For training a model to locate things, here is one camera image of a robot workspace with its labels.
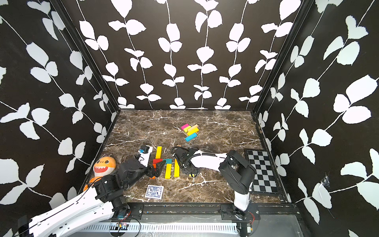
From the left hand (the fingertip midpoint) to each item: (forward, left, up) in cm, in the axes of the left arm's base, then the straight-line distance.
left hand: (159, 157), depth 74 cm
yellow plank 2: (+1, -7, -18) cm, 20 cm away
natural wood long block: (+33, -21, -17) cm, 43 cm away
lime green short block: (+30, -14, -18) cm, 38 cm away
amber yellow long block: (+30, -21, -18) cm, 41 cm away
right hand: (+1, -14, -19) cm, 23 cm away
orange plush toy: (+1, +33, -10) cm, 35 cm away
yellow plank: (-1, -3, -17) cm, 17 cm away
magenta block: (+33, -11, -19) cm, 39 cm away
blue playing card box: (-12, +5, -17) cm, 22 cm away
